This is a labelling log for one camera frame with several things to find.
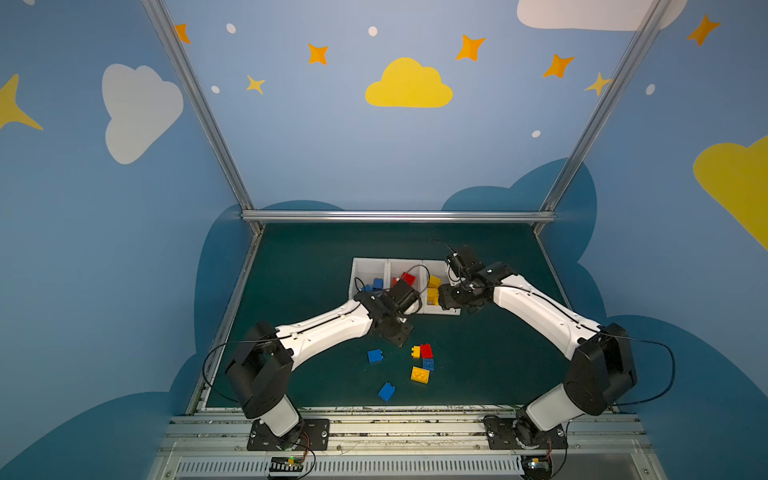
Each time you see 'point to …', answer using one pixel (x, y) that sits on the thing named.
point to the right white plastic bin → (435, 268)
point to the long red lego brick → (393, 281)
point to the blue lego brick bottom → (386, 392)
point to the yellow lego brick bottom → (420, 375)
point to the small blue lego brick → (429, 364)
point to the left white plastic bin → (364, 271)
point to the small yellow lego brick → (415, 352)
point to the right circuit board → (536, 466)
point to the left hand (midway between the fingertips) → (401, 329)
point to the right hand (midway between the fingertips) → (450, 296)
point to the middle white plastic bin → (412, 267)
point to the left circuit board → (287, 464)
